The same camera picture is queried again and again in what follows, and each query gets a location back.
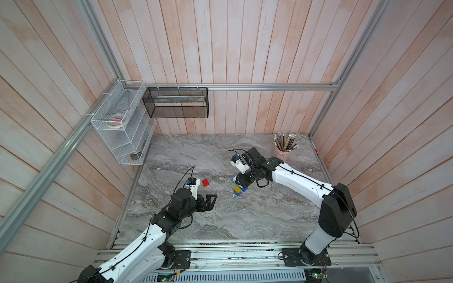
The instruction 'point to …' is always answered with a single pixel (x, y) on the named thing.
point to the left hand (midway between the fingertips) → (209, 198)
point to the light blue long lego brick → (233, 179)
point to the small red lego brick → (205, 183)
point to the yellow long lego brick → (236, 188)
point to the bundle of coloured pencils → (285, 142)
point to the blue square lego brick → (236, 193)
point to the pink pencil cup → (278, 153)
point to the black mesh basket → (177, 102)
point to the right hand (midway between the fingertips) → (238, 179)
